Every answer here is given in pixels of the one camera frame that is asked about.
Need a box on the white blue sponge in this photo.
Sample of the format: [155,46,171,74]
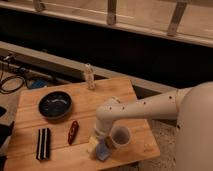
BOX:
[96,139,111,162]

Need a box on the dark blue bowl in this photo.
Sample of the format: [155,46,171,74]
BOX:
[38,91,72,119]

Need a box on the black white striped block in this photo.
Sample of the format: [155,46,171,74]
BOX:
[36,128,51,160]

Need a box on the black cable bundle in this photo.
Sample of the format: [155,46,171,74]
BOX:
[0,54,31,95]

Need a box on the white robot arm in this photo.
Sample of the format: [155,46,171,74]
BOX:
[94,82,213,171]

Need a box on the blue box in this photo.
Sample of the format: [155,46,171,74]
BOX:
[30,79,46,89]

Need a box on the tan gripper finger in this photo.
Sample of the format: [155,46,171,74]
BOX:
[105,136,116,149]
[87,136,99,153]

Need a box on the small clear bottle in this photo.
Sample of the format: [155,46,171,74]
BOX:
[84,63,95,90]

